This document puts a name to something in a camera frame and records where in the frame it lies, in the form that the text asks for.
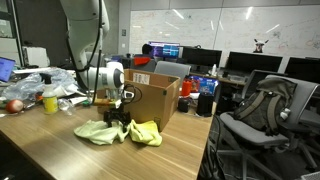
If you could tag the olive green backpack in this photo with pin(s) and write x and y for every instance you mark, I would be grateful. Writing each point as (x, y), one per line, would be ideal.
(263, 106)

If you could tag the crumpled clear plastic bottle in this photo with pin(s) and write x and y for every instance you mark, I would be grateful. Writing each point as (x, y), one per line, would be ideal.
(65, 105)

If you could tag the red water bottle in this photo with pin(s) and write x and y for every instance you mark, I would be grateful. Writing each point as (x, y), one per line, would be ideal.
(186, 88)

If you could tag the red round fruit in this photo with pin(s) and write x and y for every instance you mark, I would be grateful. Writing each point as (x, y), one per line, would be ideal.
(14, 106)

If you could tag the small white bottle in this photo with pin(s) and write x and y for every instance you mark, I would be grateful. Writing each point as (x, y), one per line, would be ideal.
(214, 70)

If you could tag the grey office chair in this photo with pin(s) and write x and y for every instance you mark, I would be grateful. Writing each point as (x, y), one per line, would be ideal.
(253, 135)
(171, 70)
(150, 67)

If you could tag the black cylindrical speaker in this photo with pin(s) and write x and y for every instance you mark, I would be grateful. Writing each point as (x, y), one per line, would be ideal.
(205, 105)

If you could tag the yellow wrist camera mount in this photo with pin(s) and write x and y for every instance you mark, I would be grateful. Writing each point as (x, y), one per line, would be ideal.
(106, 102)

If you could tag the clear plastic bag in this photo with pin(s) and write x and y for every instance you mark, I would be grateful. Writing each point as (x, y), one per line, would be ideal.
(26, 86)

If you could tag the red cloth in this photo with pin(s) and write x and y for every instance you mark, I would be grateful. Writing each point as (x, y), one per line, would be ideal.
(141, 61)

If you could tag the spray bottle yellow label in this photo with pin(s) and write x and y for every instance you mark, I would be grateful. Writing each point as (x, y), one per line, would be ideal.
(50, 103)

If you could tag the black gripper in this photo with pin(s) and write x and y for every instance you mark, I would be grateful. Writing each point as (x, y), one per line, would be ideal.
(116, 114)

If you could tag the open dark laptop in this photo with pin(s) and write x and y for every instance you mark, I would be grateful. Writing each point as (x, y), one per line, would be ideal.
(6, 68)

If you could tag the grey wall switch plate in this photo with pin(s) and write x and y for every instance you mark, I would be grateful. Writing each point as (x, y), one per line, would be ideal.
(123, 32)

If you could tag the bright yellow towel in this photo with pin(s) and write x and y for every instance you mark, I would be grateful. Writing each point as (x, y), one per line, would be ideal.
(146, 133)

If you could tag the blue snack package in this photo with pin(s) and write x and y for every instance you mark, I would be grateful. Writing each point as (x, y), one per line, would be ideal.
(203, 85)

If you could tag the brown cardboard box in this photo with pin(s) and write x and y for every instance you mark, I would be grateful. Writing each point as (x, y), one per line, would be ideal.
(156, 100)

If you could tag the small black cube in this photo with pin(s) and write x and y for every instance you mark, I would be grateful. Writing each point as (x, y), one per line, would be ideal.
(183, 105)

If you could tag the pale green towel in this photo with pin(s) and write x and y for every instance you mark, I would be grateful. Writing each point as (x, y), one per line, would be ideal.
(96, 133)

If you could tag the white cabinet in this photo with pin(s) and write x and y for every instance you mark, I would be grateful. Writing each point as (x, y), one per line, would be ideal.
(36, 56)

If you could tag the green tape roll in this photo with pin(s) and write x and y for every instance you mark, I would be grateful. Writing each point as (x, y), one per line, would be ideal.
(86, 103)

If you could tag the dark door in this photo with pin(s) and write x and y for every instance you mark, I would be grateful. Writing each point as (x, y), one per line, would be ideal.
(43, 23)

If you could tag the black computer monitor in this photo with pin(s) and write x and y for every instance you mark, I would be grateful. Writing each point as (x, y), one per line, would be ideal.
(201, 56)
(303, 68)
(253, 61)

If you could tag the white llama plush toy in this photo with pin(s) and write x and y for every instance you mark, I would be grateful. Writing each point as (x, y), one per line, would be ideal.
(260, 46)

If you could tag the monitor with purple screen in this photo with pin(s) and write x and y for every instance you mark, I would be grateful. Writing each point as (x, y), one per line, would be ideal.
(166, 50)

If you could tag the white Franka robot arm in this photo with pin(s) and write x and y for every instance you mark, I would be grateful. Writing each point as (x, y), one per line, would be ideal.
(86, 20)

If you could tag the wall whiteboard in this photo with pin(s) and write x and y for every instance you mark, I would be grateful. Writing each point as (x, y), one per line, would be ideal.
(200, 30)

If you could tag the seated dark-haired person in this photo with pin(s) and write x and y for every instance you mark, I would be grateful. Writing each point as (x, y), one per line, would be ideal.
(147, 50)

